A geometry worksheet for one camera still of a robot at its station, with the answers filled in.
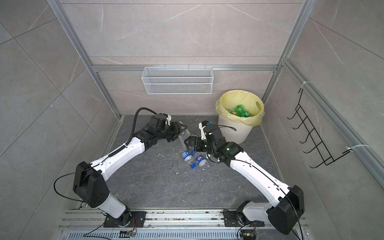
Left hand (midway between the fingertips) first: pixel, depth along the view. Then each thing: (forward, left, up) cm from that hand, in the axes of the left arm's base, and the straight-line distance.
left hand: (186, 126), depth 79 cm
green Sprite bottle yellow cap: (+18, -36, -8) cm, 41 cm away
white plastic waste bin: (+3, -33, -15) cm, 37 cm away
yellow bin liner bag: (+21, -43, -2) cm, 48 cm away
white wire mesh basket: (+38, +6, +4) cm, 39 cm away
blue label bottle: (-7, 0, -21) cm, 22 cm away
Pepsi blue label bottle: (-10, -8, -21) cm, 24 cm away
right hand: (-9, -2, -2) cm, 9 cm away
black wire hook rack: (-24, -57, +8) cm, 62 cm away
